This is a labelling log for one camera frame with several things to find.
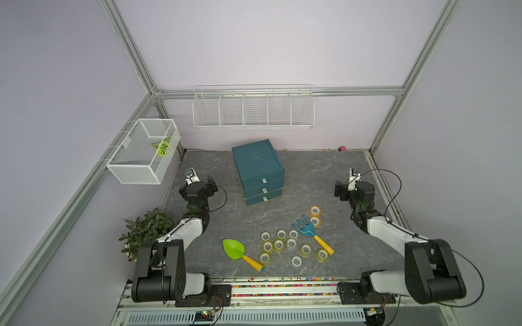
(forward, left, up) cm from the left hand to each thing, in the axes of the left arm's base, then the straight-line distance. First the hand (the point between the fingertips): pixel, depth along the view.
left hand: (200, 180), depth 88 cm
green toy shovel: (-26, -14, -15) cm, 34 cm away
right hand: (-4, -66, -2) cm, 66 cm away
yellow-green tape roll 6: (-29, -43, -14) cm, 54 cm away
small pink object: (+31, -79, -17) cm, 86 cm away
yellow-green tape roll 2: (-21, -34, -15) cm, 43 cm away
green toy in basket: (+8, +13, +14) cm, 20 cm away
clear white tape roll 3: (-32, -39, -15) cm, 53 cm away
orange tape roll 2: (-16, -50, -15) cm, 55 cm away
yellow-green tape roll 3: (-26, -28, -15) cm, 41 cm away
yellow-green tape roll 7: (-31, -50, -15) cm, 61 cm away
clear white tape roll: (-21, -40, -15) cm, 48 cm away
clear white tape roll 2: (-25, -38, -15) cm, 48 cm away
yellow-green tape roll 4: (-26, -33, -15) cm, 44 cm away
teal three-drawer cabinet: (-1, -27, +5) cm, 27 cm away
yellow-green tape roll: (-22, -27, -15) cm, 38 cm away
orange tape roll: (-10, -52, -16) cm, 55 cm away
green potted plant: (-22, +12, +6) cm, 26 cm away
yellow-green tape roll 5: (-30, -26, -15) cm, 43 cm away
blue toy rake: (-20, -46, -15) cm, 53 cm away
